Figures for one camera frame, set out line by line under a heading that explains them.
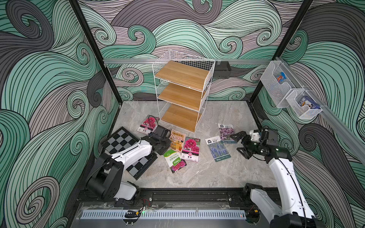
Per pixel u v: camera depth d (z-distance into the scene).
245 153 0.69
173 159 0.88
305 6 0.71
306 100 0.66
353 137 0.52
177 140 0.94
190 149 0.92
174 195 0.74
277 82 0.80
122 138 0.93
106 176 0.42
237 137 0.68
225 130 1.01
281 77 0.83
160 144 0.68
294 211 0.38
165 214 0.70
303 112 0.63
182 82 0.74
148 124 1.07
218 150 0.92
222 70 0.95
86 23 0.78
